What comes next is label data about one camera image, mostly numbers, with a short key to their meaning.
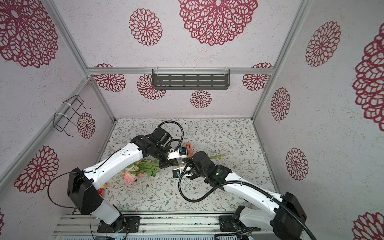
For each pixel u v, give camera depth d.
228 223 0.73
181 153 0.66
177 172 0.64
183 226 0.74
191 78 0.95
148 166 0.78
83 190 0.41
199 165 0.58
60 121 0.73
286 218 0.39
